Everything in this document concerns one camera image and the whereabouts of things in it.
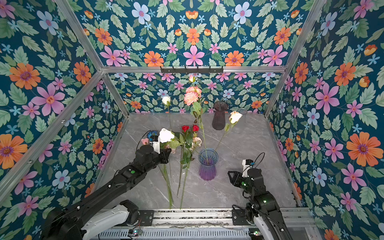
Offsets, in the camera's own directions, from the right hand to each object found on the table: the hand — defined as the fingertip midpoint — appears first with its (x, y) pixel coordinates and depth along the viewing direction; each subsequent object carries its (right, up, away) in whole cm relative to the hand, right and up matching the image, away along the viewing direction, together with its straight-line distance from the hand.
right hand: (229, 173), depth 79 cm
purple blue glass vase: (-12, +9, -3) cm, 15 cm away
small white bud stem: (-35, +39, +5) cm, 53 cm away
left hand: (-30, +14, -2) cm, 34 cm away
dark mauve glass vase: (-4, +30, +23) cm, 38 cm away
